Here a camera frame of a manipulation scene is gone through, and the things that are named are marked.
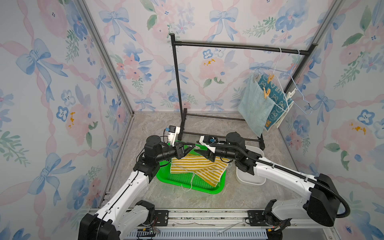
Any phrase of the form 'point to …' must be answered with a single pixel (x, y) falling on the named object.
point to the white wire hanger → (193, 147)
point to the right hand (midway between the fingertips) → (198, 143)
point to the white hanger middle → (278, 105)
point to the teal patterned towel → (277, 93)
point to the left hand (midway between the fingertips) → (194, 145)
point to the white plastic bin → (246, 177)
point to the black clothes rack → (182, 117)
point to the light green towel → (254, 110)
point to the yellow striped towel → (201, 165)
